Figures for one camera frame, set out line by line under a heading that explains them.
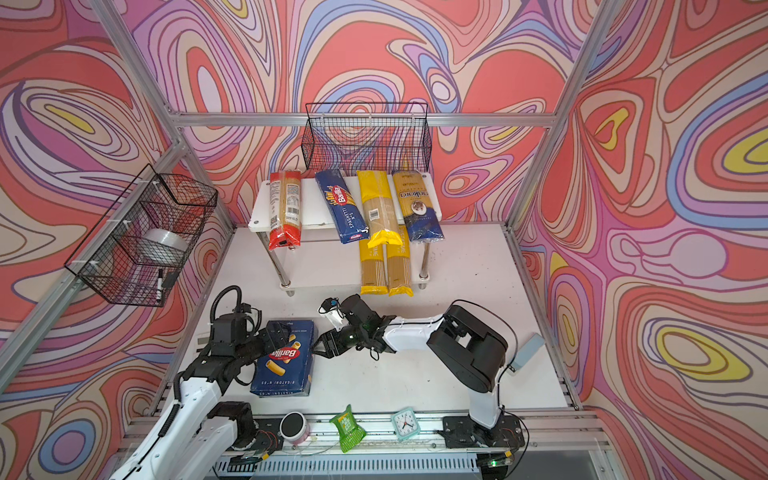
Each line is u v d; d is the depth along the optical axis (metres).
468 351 0.48
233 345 0.62
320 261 1.01
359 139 0.93
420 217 0.71
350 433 0.73
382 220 0.70
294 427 0.71
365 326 0.69
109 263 0.68
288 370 0.78
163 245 0.70
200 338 0.86
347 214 0.70
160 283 0.72
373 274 0.95
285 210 0.72
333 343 0.74
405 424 0.73
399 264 0.97
